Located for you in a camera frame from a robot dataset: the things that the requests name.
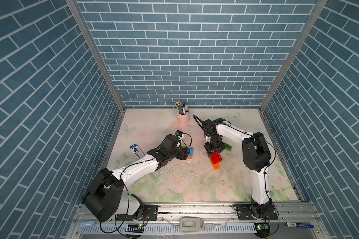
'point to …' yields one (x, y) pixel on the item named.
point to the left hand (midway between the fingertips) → (189, 150)
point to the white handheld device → (191, 224)
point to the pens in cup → (180, 108)
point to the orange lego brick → (216, 166)
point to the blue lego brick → (191, 153)
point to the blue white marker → (298, 225)
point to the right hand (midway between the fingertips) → (214, 154)
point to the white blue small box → (137, 151)
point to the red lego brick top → (216, 160)
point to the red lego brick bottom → (215, 154)
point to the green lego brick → (228, 147)
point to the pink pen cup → (184, 119)
